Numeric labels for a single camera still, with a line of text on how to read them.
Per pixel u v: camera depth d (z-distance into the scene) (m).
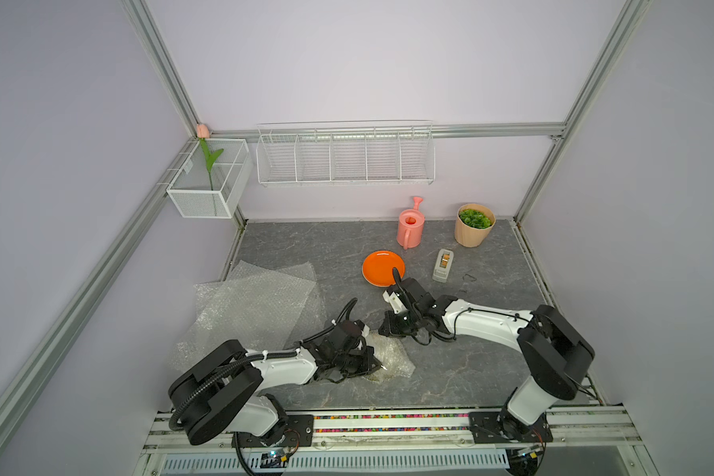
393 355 0.83
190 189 0.89
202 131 0.89
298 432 0.74
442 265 1.02
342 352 0.69
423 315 0.67
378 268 1.04
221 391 0.43
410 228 1.05
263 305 0.96
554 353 0.45
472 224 1.02
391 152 1.04
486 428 0.74
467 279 1.02
